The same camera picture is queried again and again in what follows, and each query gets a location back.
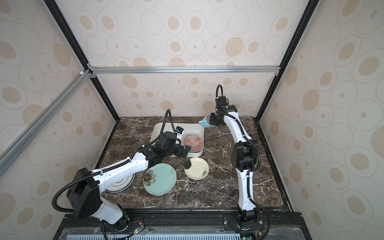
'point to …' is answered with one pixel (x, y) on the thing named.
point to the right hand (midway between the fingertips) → (213, 121)
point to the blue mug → (205, 122)
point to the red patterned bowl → (194, 141)
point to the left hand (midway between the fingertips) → (187, 142)
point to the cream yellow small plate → (199, 169)
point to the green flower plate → (159, 179)
